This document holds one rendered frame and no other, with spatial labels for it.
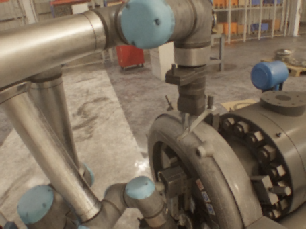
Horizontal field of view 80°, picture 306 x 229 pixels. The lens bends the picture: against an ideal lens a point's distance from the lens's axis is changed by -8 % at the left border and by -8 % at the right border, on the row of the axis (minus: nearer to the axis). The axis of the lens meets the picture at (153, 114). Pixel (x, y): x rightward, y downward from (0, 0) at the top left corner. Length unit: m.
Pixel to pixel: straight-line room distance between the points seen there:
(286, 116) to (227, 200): 0.55
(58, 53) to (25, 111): 0.25
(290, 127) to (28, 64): 0.94
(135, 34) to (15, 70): 0.21
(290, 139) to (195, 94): 0.55
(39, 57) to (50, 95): 0.34
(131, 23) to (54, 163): 0.42
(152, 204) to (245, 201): 0.28
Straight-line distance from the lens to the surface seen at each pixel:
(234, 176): 0.62
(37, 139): 0.59
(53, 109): 0.72
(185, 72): 0.46
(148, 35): 0.35
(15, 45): 0.37
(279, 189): 0.61
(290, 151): 0.92
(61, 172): 0.61
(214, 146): 0.63
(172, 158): 0.78
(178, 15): 0.38
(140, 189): 0.66
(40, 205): 0.88
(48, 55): 0.38
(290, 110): 1.03
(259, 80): 1.30
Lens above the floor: 1.32
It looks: 26 degrees down
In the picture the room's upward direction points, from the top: 7 degrees counter-clockwise
